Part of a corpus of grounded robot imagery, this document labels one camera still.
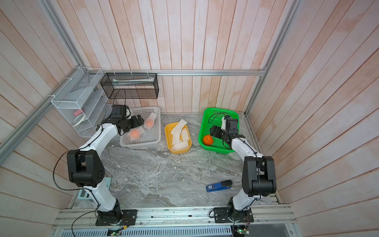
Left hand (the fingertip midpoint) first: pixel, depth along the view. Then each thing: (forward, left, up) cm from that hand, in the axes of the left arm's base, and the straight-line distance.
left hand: (138, 123), depth 93 cm
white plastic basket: (0, -5, -15) cm, 16 cm away
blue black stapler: (-34, -53, -12) cm, 64 cm away
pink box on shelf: (-3, +31, +12) cm, 34 cm away
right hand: (-2, -50, -3) cm, 50 cm away
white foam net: (-1, -30, -12) cm, 33 cm away
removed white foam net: (+2, -24, -11) cm, 26 cm away
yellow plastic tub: (+5, -18, -11) cm, 22 cm away
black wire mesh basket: (+31, +11, +7) cm, 34 cm away
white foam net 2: (-8, -27, -13) cm, 31 cm away
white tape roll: (-6, +31, +10) cm, 33 cm away
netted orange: (-6, -45, -9) cm, 47 cm away
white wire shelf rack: (+1, +26, +18) cm, 31 cm away
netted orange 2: (+10, -3, -9) cm, 14 cm away
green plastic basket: (+17, -51, -12) cm, 55 cm away
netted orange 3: (-2, +5, -8) cm, 10 cm away
